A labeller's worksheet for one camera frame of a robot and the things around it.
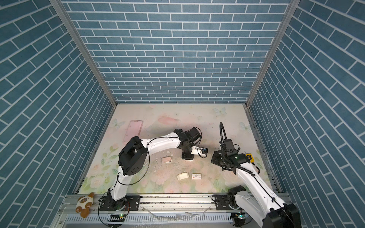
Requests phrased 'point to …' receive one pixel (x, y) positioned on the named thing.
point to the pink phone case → (133, 129)
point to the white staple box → (196, 176)
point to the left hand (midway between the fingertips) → (192, 156)
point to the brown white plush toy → (83, 204)
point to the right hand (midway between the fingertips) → (211, 156)
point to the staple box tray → (183, 175)
